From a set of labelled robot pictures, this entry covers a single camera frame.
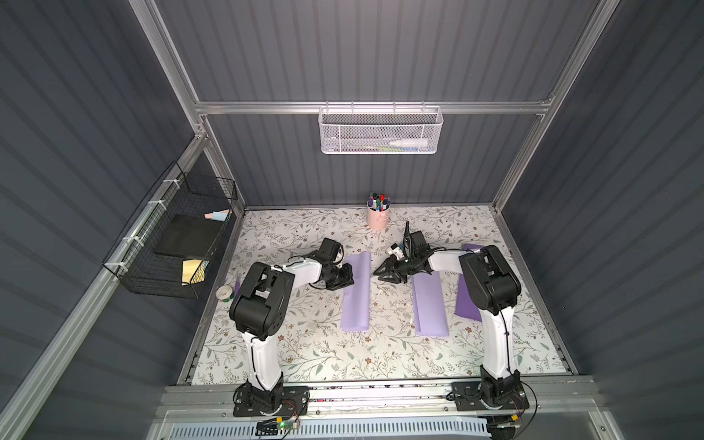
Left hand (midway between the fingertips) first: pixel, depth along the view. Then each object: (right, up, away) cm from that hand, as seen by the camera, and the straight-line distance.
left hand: (357, 283), depth 95 cm
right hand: (+7, +2, +1) cm, 7 cm away
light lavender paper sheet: (-1, -5, -2) cm, 6 cm away
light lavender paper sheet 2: (+24, -7, -5) cm, 25 cm away
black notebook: (-46, +17, -22) cm, 54 cm away
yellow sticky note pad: (-37, +9, -35) cm, 51 cm away
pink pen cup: (+8, +25, +10) cm, 28 cm away
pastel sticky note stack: (-42, +23, -14) cm, 50 cm away
